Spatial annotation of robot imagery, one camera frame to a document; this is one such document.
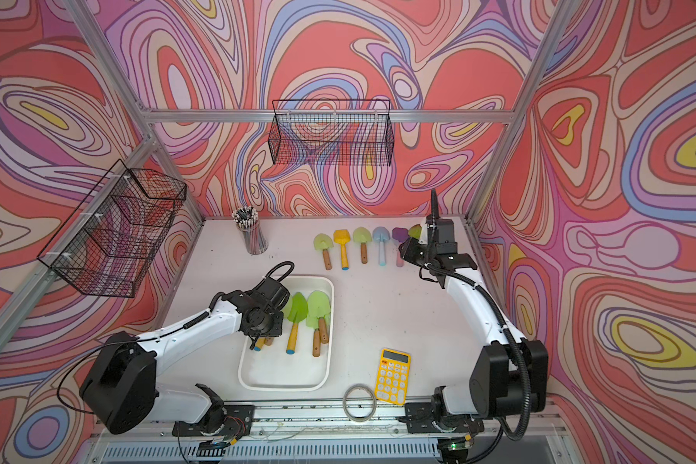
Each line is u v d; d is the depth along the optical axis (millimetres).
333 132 962
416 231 1120
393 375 800
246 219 957
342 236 1180
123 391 412
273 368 822
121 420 416
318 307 931
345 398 763
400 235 1125
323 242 1111
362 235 1150
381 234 1122
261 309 635
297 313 916
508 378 415
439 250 628
